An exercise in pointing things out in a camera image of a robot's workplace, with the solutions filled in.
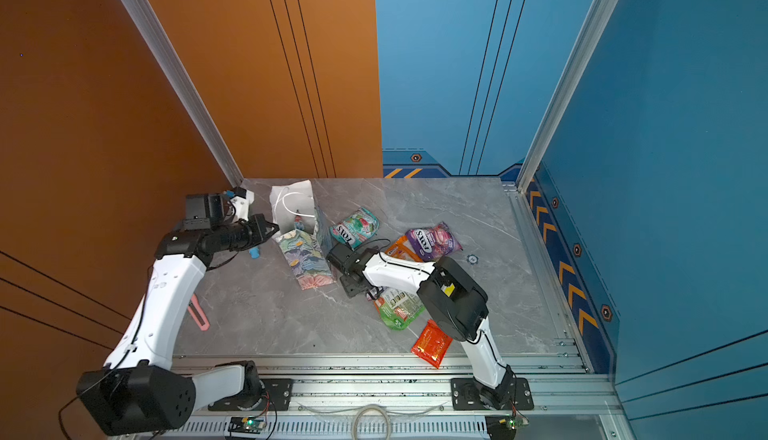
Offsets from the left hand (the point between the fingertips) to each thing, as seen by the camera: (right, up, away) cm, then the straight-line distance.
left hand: (278, 223), depth 77 cm
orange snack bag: (+33, -10, +20) cm, 40 cm away
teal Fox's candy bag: (+17, -3, +26) cm, 31 cm away
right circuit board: (+57, -48, -6) cm, 75 cm away
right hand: (+19, -19, +15) cm, 31 cm away
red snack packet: (+41, -33, +4) cm, 52 cm away
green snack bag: (+32, -26, +10) cm, 42 cm away
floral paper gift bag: (+7, -2, -3) cm, 8 cm away
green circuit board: (-5, -48, -6) cm, 49 cm away
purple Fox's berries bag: (+44, -7, +22) cm, 50 cm away
